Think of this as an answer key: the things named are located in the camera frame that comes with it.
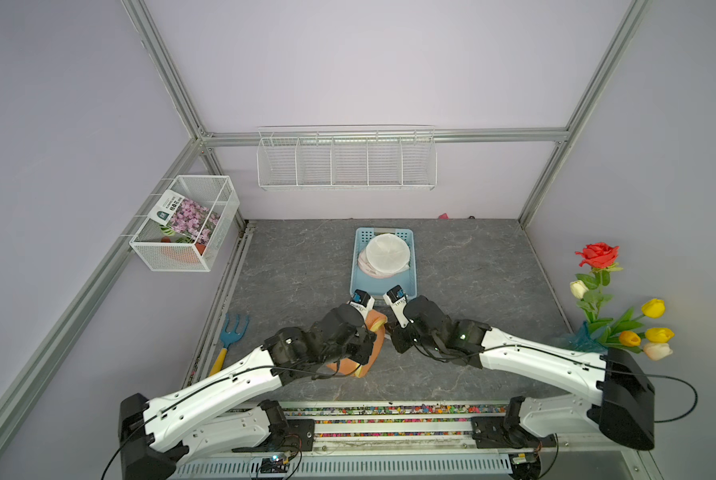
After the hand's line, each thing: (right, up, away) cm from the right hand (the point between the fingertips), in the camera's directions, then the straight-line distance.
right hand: (386, 323), depth 78 cm
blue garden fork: (-48, -8, +13) cm, 50 cm away
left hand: (-3, -2, -8) cm, 9 cm away
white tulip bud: (+44, +11, -10) cm, 46 cm away
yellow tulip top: (+57, +7, -15) cm, 59 cm away
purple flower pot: (-51, +27, -4) cm, 58 cm away
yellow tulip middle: (+54, +3, -19) cm, 57 cm away
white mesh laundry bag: (+2, +18, +29) cm, 34 cm away
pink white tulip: (+52, 0, -20) cm, 56 cm away
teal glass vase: (+49, -3, -4) cm, 49 cm away
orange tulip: (+47, +2, -20) cm, 51 cm away
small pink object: (+27, +34, +46) cm, 63 cm away
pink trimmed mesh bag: (-5, +13, +26) cm, 30 cm away
